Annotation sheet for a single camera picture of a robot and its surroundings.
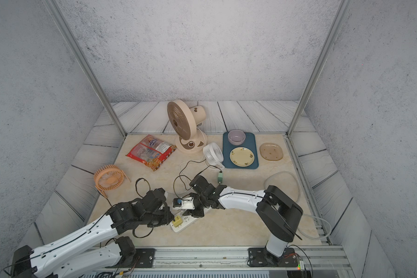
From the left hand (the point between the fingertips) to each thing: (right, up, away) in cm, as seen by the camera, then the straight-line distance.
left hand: (177, 220), depth 75 cm
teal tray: (+39, +34, +40) cm, 66 cm away
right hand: (+3, +2, +5) cm, 6 cm away
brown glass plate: (+52, +28, +37) cm, 70 cm away
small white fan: (+16, +26, +21) cm, 37 cm away
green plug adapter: (+19, +15, +22) cm, 32 cm away
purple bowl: (+31, +37, +41) cm, 63 cm away
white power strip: (+3, -3, +7) cm, 8 cm away
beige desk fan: (+1, +44, +15) cm, 47 cm away
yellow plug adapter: (0, -1, +3) cm, 3 cm away
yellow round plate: (+33, +25, +33) cm, 53 cm away
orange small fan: (-37, +16, +13) cm, 42 cm away
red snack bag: (-22, +28, +32) cm, 48 cm away
